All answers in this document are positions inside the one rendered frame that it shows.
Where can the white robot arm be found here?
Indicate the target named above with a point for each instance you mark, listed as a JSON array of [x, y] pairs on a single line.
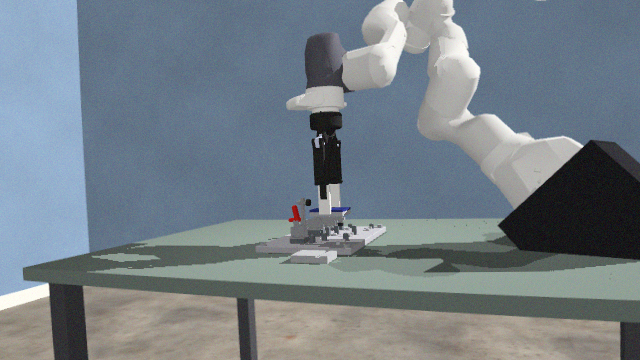
[[515, 163]]

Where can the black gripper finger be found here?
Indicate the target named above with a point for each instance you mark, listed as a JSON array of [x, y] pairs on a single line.
[[321, 160], [335, 176]]

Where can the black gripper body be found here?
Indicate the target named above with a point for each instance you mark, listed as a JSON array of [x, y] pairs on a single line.
[[326, 123]]

